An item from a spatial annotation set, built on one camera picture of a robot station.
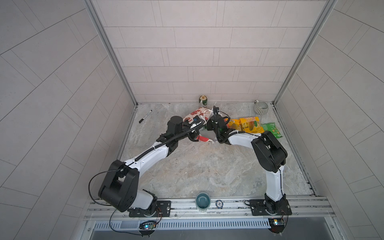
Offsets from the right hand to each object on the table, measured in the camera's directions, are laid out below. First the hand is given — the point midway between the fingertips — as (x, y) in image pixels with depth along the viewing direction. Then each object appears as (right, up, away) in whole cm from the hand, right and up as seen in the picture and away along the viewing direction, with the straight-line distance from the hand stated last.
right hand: (208, 119), depth 98 cm
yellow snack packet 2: (+28, -3, -2) cm, 28 cm away
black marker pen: (-47, -1, +7) cm, 48 cm away
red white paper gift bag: (-3, +3, -9) cm, 10 cm away
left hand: (-3, -2, -19) cm, 19 cm away
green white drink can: (-3, +12, +7) cm, 15 cm away
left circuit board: (-29, -47, -33) cm, 64 cm away
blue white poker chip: (+4, -41, -25) cm, 48 cm away
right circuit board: (+30, -48, -30) cm, 64 cm away
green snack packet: (+42, -5, +1) cm, 42 cm away
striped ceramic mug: (+40, +8, +13) cm, 43 cm away
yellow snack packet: (+17, -3, +1) cm, 17 cm away
